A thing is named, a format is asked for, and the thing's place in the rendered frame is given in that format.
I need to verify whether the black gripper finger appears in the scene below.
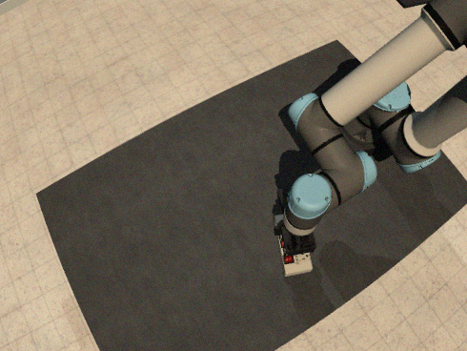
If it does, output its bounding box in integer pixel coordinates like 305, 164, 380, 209
274, 225, 283, 241

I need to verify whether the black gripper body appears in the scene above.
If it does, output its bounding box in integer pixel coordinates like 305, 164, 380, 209
278, 219, 316, 258

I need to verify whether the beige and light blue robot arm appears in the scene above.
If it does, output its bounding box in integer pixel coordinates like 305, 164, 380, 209
277, 0, 467, 236

